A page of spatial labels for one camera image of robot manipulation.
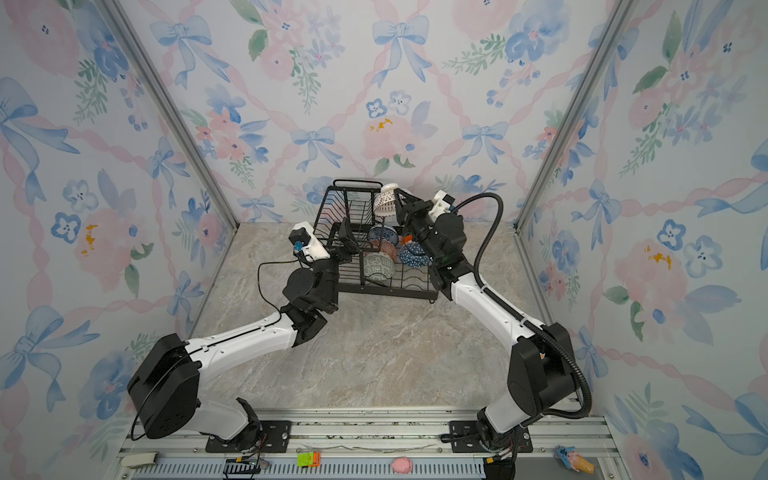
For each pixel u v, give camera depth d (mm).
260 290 1007
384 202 709
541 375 434
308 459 689
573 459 690
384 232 1125
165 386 419
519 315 478
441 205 702
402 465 690
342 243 647
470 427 748
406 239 1090
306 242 584
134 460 701
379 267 1034
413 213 641
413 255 876
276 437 742
